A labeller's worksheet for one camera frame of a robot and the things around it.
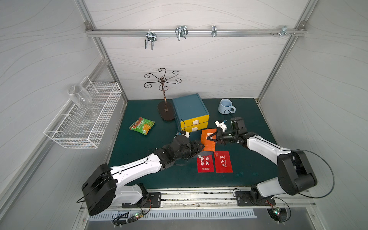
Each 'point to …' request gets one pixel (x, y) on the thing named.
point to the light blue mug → (225, 107)
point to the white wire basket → (84, 127)
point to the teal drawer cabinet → (188, 107)
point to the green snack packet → (143, 125)
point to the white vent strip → (142, 216)
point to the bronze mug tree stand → (165, 109)
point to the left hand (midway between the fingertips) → (203, 149)
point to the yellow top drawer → (194, 120)
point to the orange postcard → (210, 145)
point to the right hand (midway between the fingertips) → (207, 137)
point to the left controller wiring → (119, 221)
